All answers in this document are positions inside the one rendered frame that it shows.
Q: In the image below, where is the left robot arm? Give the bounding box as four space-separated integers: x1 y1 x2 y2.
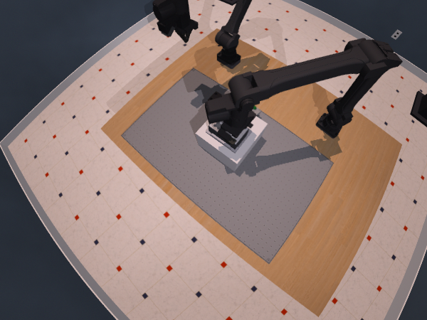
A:
205 38 403 138

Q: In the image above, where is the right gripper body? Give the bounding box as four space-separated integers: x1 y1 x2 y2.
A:
175 10 198 33

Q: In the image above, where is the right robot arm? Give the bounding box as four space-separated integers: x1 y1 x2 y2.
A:
152 0 252 65

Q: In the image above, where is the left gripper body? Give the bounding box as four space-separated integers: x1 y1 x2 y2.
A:
217 111 256 141

